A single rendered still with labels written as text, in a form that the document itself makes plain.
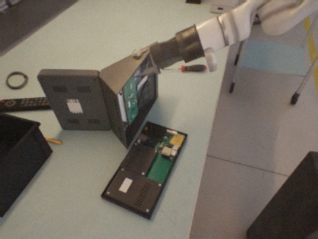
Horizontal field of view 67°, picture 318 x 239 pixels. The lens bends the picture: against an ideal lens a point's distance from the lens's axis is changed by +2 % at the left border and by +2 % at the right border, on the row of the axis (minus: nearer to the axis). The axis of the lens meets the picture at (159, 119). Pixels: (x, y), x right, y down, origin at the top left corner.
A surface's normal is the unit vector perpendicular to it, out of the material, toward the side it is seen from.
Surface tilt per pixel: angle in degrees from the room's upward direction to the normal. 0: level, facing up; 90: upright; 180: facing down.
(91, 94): 90
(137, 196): 0
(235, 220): 0
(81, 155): 0
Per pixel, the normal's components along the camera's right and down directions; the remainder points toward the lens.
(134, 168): -0.01, -0.68
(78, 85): -0.03, 0.73
